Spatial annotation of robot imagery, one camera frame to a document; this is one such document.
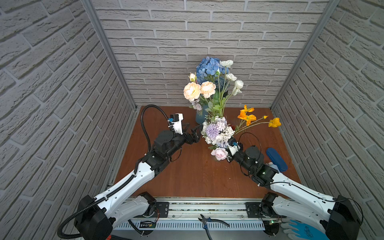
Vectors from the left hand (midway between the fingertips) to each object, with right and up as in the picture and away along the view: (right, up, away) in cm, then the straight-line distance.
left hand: (197, 123), depth 68 cm
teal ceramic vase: (+2, +5, +22) cm, 22 cm away
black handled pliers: (+4, -47, +2) cm, 47 cm away
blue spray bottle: (+50, -23, +23) cm, 60 cm away
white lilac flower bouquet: (0, +11, +19) cm, 22 cm away
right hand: (+13, -9, +7) cm, 18 cm away
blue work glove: (+47, -50, 0) cm, 68 cm away
